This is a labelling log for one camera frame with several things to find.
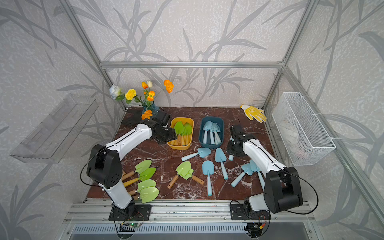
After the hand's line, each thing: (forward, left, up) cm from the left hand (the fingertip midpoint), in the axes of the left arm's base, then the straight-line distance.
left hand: (174, 138), depth 89 cm
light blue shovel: (-4, -17, -9) cm, 20 cm away
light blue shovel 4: (-16, -43, -8) cm, 47 cm away
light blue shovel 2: (-7, -29, -10) cm, 31 cm away
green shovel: (-29, +12, -10) cm, 33 cm away
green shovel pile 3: (+14, -1, -8) cm, 16 cm away
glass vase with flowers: (+10, +12, +23) cm, 28 cm away
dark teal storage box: (+20, -30, -7) cm, 36 cm away
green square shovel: (-16, -7, -10) cm, 20 cm away
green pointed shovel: (+11, -4, -11) cm, 16 cm away
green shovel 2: (-23, +14, -12) cm, 29 cm away
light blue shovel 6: (-11, -33, -2) cm, 35 cm away
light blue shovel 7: (+15, -21, -7) cm, 27 cm away
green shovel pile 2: (-14, +21, -11) cm, 28 cm away
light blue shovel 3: (-15, -21, -11) cm, 28 cm away
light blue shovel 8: (+14, -25, -8) cm, 29 cm away
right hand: (-7, -34, -3) cm, 34 cm away
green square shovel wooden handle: (-18, -9, -11) cm, 23 cm away
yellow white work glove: (+31, -58, -10) cm, 67 cm away
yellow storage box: (+20, -8, -7) cm, 23 cm away
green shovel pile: (-18, +16, -11) cm, 27 cm away
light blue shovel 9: (+14, -28, -8) cm, 32 cm away
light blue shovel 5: (-15, -48, -8) cm, 51 cm away
